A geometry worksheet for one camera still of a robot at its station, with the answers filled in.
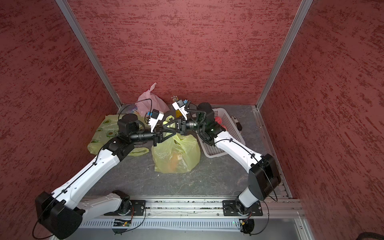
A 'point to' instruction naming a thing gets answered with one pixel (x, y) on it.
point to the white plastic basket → (212, 151)
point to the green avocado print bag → (108, 129)
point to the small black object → (239, 127)
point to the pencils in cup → (175, 98)
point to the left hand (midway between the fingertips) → (173, 135)
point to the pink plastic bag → (147, 102)
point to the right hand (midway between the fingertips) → (164, 131)
